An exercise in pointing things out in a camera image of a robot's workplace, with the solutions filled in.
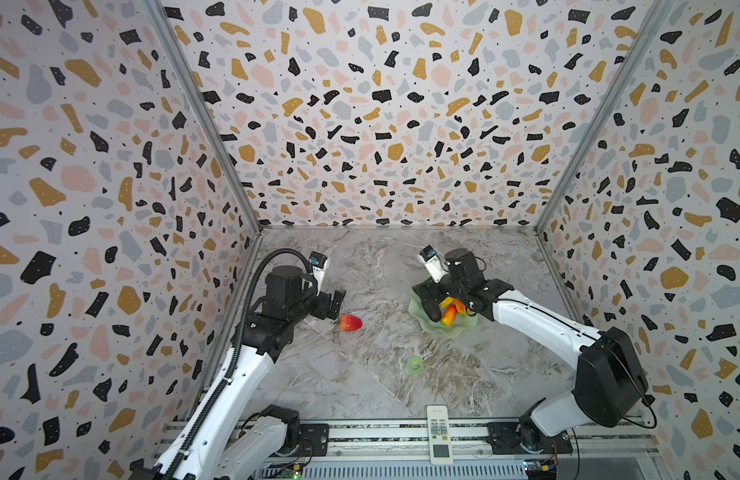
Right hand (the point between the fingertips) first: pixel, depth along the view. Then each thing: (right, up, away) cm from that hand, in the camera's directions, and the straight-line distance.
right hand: (420, 272), depth 84 cm
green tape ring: (-1, -27, +2) cm, 27 cm away
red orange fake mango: (+10, -13, +9) cm, 19 cm away
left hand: (-24, -1, -10) cm, 26 cm away
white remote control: (+4, -39, -11) cm, 41 cm away
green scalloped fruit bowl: (+1, -14, +12) cm, 19 cm away
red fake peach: (-21, -16, +7) cm, 27 cm away
